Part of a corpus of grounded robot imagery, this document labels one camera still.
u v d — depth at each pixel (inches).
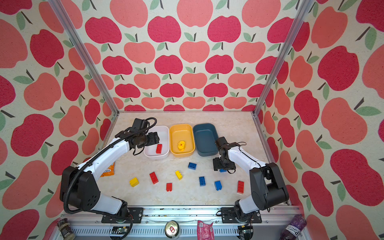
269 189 17.1
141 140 28.2
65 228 27.0
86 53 34.1
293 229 26.2
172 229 24.3
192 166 35.7
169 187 32.5
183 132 42.3
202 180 33.7
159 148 38.8
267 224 28.3
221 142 29.5
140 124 26.6
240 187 32.8
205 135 41.8
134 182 32.6
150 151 38.7
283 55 33.9
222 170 35.9
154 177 33.9
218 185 32.7
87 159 35.8
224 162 29.5
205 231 27.1
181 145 38.7
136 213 29.4
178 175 33.9
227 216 28.9
